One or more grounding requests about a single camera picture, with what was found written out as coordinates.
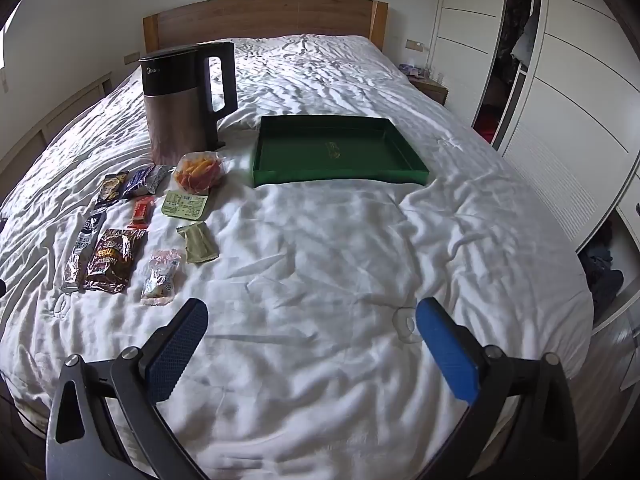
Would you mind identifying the clear pink snack packet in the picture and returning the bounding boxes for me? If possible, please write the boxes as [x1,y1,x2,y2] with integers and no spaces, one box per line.
[140,249,183,307]

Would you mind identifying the white wardrobe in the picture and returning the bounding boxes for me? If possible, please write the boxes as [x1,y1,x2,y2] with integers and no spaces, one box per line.
[432,0,640,396]

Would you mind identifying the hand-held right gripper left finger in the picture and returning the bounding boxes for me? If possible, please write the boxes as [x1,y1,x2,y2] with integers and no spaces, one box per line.
[46,297,210,480]

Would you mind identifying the window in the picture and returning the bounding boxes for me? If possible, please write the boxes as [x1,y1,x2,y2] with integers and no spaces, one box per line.
[0,22,10,93]

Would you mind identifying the clear bag of dried fruit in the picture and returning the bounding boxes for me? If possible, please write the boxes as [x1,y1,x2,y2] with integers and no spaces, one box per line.
[172,152,226,195]

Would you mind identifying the red cloth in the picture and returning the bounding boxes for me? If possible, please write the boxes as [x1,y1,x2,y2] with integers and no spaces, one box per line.
[472,112,501,143]

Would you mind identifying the black and copper electric kettle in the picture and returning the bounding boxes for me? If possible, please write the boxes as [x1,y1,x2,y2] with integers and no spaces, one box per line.
[138,41,238,167]

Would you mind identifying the long black white packet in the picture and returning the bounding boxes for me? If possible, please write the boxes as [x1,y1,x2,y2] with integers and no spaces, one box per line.
[61,208,107,293]

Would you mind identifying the brown snack packet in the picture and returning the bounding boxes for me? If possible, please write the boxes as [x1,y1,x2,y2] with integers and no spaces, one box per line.
[82,228,149,294]

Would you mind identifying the blue white snack packet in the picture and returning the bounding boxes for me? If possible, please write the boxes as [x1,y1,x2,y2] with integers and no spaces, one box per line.
[121,166,153,200]

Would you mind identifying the olive green packet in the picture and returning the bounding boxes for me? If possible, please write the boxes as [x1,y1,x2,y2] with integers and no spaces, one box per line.
[176,221,219,265]

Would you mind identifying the green tray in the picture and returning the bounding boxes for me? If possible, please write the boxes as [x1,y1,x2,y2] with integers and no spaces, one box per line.
[251,115,430,188]

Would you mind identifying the wooden headboard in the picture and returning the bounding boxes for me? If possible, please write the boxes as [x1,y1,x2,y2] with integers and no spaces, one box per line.
[143,0,389,53]

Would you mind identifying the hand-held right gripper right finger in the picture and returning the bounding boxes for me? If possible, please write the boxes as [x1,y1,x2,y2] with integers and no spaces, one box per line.
[416,296,581,480]

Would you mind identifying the green white labelled packet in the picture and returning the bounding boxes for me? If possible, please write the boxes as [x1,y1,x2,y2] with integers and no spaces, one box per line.
[162,191,210,222]

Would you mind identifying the hanging clothes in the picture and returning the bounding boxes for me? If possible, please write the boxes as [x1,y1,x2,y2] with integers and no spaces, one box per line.
[492,0,543,141]

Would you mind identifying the black gold cookie packet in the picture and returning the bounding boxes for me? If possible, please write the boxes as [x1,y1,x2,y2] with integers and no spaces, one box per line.
[95,172,130,209]

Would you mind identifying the wooden nightstand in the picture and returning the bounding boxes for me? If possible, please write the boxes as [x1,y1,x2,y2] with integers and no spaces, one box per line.
[409,77,448,107]

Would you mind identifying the beige low wall cabinet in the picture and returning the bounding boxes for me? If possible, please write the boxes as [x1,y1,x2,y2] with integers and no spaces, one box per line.
[0,72,113,176]

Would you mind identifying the small red snack packet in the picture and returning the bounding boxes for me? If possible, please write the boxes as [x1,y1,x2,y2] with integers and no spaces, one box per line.
[127,196,157,231]

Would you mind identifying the dark clothes pile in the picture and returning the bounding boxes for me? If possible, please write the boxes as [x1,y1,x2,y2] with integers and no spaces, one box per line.
[580,220,626,311]

